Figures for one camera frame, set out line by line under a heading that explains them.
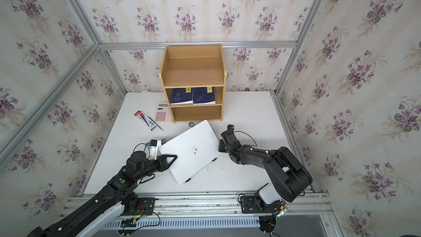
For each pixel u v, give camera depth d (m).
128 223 0.71
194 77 0.87
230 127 0.84
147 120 1.03
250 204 0.73
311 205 0.75
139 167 0.63
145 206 0.73
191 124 0.88
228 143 0.72
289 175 0.44
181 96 0.93
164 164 0.71
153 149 0.73
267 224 0.72
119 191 0.56
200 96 0.93
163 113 1.06
